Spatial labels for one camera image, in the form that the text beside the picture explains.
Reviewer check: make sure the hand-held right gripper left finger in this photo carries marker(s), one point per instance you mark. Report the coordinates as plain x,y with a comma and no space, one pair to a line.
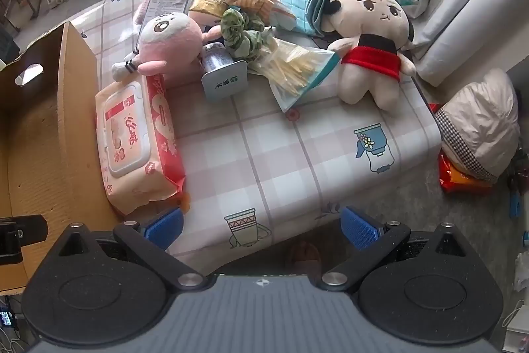
165,228

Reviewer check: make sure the brown cardboard box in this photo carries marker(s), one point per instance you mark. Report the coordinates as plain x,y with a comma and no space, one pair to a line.
41,129

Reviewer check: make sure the beige houndstooth cushion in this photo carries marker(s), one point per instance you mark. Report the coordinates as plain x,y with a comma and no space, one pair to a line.
479,125

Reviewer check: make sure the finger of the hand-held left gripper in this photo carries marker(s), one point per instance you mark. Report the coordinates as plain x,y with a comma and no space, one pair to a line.
24,229

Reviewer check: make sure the zip bag of wooden sticks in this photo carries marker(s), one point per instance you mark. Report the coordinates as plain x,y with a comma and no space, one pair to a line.
293,67

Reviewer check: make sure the black-haired plush doll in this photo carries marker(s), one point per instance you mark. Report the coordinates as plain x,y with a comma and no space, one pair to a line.
372,30

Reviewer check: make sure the orange snack bag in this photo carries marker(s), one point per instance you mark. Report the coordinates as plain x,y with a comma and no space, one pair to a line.
456,179

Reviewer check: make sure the checked printed tablecloth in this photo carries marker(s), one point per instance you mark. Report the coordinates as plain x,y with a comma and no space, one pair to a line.
289,154

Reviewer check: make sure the green scrunchie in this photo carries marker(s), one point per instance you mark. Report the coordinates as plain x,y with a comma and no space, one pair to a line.
239,32

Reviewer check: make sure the pink plush toy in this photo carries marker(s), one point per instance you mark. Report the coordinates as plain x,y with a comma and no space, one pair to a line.
169,40

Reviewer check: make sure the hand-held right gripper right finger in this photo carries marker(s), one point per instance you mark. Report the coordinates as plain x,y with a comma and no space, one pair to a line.
357,227

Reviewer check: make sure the pink wet wipes pack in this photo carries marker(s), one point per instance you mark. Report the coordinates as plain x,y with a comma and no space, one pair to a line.
132,138

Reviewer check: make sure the white yogurt cup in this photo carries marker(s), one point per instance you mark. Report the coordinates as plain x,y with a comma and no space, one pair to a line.
223,78

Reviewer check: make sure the pale sofa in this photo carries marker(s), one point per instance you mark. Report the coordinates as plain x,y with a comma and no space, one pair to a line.
467,5

